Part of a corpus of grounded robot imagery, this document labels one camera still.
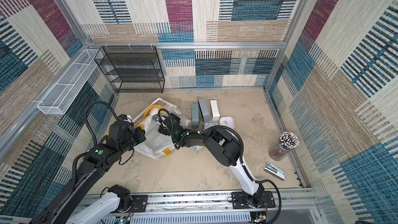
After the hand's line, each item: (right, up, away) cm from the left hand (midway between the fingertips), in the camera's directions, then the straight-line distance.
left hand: (146, 130), depth 76 cm
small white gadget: (+31, 0, +22) cm, 38 cm away
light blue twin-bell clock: (+23, -11, +9) cm, 27 cm away
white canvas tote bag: (+1, -10, +13) cm, 17 cm away
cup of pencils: (+67, -5, -2) cm, 67 cm away
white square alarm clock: (+43, +2, +23) cm, 49 cm away
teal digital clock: (+23, +6, +17) cm, 29 cm away
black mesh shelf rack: (-21, +37, +33) cm, 54 cm away
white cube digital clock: (+36, +9, +25) cm, 44 cm away
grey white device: (+28, +9, +21) cm, 37 cm away
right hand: (+7, +4, +20) cm, 21 cm away
